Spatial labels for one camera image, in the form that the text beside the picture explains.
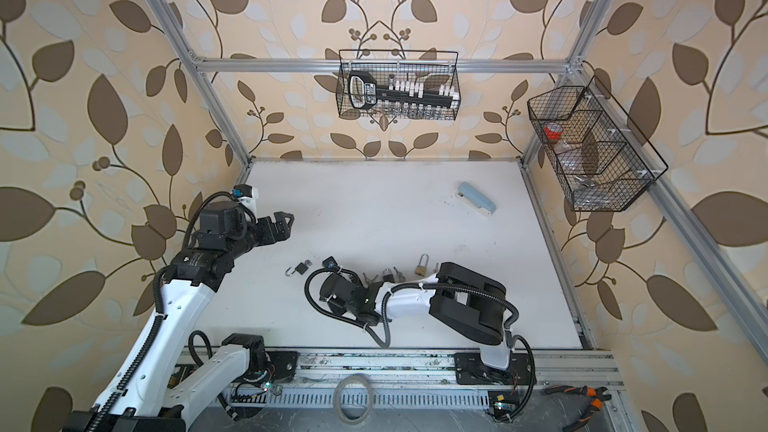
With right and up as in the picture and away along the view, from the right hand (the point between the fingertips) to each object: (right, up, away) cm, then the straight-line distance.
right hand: (334, 292), depth 85 cm
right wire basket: (+69, +37, -12) cm, 79 cm away
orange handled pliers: (+66, -20, -14) cm, 70 cm away
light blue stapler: (+46, +26, +18) cm, 56 cm away
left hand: (-12, +23, -10) cm, 28 cm away
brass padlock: (+25, +5, +7) cm, 27 cm away
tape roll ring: (+3, -22, -13) cm, 26 cm away
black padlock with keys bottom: (+11, +1, +4) cm, 12 cm away
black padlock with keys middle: (+16, +3, +5) cm, 17 cm away
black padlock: (-12, +5, +7) cm, 14 cm away
